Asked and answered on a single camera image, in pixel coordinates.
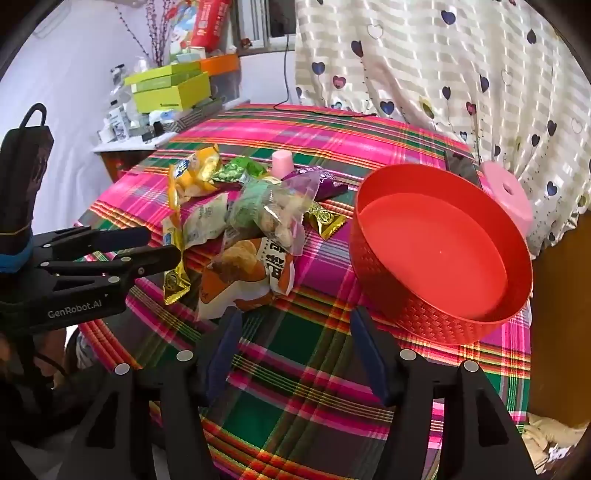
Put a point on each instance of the orange white snack packet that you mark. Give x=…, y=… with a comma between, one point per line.
x=240, y=272

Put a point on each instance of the pink plastic stool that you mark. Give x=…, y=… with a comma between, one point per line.
x=508, y=194

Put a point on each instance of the clear bag of nuts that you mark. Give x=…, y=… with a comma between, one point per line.
x=272, y=212

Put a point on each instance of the red white package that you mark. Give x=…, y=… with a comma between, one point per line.
x=207, y=23

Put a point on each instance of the clear plastic box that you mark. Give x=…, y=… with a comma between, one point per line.
x=226, y=87

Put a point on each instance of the wooden wardrobe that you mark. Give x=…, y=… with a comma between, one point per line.
x=558, y=323

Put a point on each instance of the green pea packet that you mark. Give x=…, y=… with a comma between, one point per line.
x=235, y=170

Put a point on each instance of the dried flower branches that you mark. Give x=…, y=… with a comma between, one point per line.
x=157, y=37

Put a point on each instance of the printed white package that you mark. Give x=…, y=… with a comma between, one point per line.
x=182, y=27

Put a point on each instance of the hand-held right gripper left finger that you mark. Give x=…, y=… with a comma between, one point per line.
x=224, y=353

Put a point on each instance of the window frame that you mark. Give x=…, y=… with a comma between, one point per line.
x=258, y=27

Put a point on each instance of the heart print curtain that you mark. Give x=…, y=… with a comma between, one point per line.
x=415, y=60

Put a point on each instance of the long yellow snack bar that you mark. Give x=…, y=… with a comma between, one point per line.
x=175, y=286

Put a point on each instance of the white side table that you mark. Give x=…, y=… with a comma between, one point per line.
x=120, y=146

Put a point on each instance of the purple snack packet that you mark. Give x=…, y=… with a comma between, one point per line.
x=323, y=182

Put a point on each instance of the large green gift box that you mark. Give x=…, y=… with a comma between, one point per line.
x=171, y=97

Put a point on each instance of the patterned black white box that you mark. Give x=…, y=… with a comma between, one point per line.
x=198, y=115

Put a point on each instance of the flat green gift box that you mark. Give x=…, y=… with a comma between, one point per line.
x=161, y=74

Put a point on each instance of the pink jelly cup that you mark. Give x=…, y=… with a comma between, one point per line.
x=282, y=164

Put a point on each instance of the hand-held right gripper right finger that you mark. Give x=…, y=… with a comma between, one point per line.
x=371, y=357

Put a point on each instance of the pink green plaid tablecloth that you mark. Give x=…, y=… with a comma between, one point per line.
x=286, y=383

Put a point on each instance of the beige cloth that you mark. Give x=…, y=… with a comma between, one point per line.
x=549, y=438

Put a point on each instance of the group of cosmetic bottles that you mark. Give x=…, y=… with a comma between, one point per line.
x=122, y=110

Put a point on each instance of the orange box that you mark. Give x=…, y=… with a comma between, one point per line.
x=221, y=63

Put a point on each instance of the small gold snack packet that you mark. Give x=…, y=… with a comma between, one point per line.
x=325, y=219

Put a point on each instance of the white green snack packet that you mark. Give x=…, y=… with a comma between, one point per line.
x=203, y=221

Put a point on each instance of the yellow chips packet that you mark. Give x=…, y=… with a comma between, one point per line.
x=198, y=170

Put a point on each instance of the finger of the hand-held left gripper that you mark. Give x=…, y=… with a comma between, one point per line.
x=152, y=263
x=124, y=237

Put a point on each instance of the red round plastic basket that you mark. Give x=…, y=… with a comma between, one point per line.
x=438, y=258

